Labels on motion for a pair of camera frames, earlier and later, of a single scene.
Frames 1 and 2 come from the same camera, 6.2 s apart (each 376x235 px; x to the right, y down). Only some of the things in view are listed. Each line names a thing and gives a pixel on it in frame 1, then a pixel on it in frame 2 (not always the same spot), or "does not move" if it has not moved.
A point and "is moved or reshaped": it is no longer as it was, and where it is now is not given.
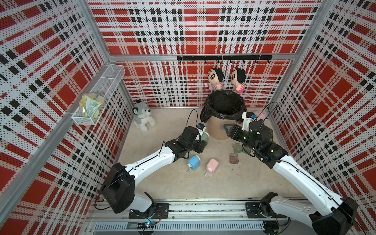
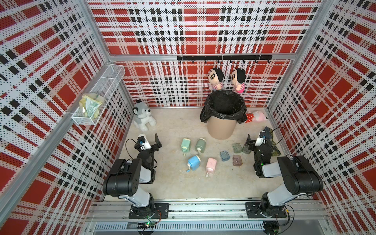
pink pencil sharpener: (211, 166) does not move
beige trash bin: (213, 127) does not move
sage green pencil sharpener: (204, 136) is moved or reshaped
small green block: (237, 148) does not move
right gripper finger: (233, 130) -> (246, 145)
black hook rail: (223, 58) does not move
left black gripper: (201, 145) -> (155, 147)
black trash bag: (223, 104) does not move
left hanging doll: (215, 77) does not move
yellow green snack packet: (89, 105) does not move
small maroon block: (233, 158) is moved or reshaped
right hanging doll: (238, 77) does not move
